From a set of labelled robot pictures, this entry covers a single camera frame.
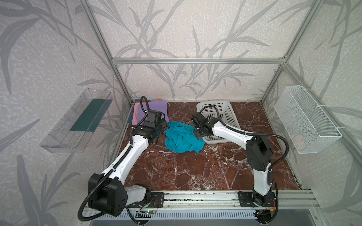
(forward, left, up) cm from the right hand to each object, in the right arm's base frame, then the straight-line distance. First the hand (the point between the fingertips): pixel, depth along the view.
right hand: (200, 127), depth 93 cm
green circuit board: (-46, +27, -8) cm, 54 cm away
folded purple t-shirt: (+27, +31, -8) cm, 42 cm away
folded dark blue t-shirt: (+15, +52, -5) cm, 55 cm away
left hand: (-2, +21, +11) cm, 24 cm away
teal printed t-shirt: (-7, +13, -3) cm, 15 cm away
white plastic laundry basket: (+15, -22, -6) cm, 27 cm away
